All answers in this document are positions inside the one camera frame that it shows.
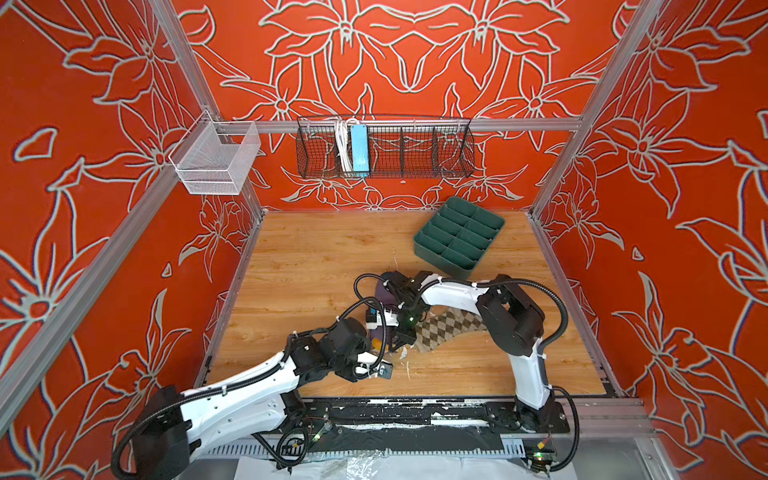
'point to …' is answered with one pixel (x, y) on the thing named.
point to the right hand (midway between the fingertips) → (388, 344)
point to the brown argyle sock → (442, 322)
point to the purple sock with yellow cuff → (380, 336)
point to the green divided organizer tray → (457, 236)
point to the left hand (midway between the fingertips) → (370, 347)
